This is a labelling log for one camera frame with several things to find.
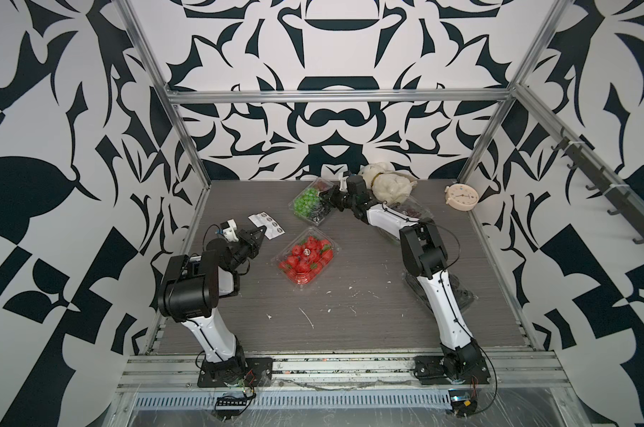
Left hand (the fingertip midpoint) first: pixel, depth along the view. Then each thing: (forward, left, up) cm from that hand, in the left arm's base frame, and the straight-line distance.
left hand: (264, 222), depth 90 cm
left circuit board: (-49, +7, -15) cm, 51 cm away
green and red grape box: (+13, -15, -7) cm, 21 cm away
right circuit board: (-50, -55, -15) cm, 76 cm away
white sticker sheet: (+1, -2, -4) cm, 4 cm away
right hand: (+17, -18, -2) cm, 25 cm away
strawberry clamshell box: (-9, -14, -6) cm, 18 cm away
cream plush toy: (+18, -47, -3) cm, 51 cm away
